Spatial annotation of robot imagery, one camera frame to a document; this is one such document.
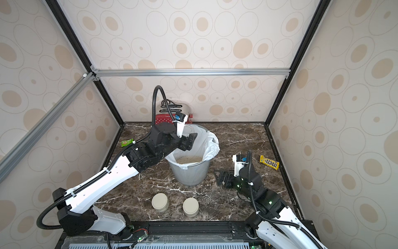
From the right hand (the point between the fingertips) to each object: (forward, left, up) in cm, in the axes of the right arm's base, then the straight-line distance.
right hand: (226, 170), depth 71 cm
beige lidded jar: (-11, +32, -14) cm, 36 cm away
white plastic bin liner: (+11, +9, +6) cm, 15 cm away
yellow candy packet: (+18, -31, -21) cm, 41 cm away
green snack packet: (+28, +66, -17) cm, 74 cm away
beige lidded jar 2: (-13, +16, -14) cm, 25 cm away
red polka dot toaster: (+38, +36, -3) cm, 52 cm away
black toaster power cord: (+52, +37, -3) cm, 64 cm away
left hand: (+10, +15, +17) cm, 24 cm away
